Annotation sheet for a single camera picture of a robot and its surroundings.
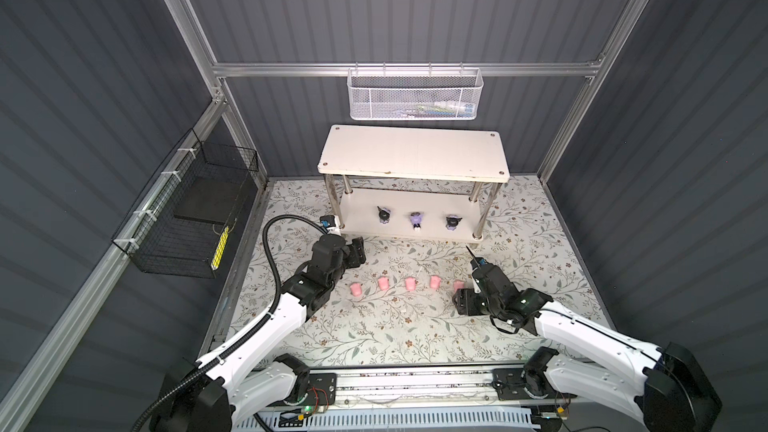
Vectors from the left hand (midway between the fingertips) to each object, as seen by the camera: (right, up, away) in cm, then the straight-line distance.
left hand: (351, 240), depth 82 cm
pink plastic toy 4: (+25, -14, +9) cm, 30 cm away
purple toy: (+19, +5, +15) cm, 25 cm away
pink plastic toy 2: (+9, -14, +9) cm, 19 cm away
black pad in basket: (-35, +11, -7) cm, 37 cm away
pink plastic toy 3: (+17, -15, +9) cm, 24 cm away
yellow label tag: (-29, 0, -14) cm, 32 cm away
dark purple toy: (+8, +7, +15) cm, 18 cm away
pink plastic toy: (0, -16, +8) cm, 18 cm away
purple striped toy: (+31, +4, +14) cm, 34 cm away
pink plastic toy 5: (+31, -15, +8) cm, 36 cm away
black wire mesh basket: (-41, +5, -10) cm, 42 cm away
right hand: (+32, -17, +3) cm, 37 cm away
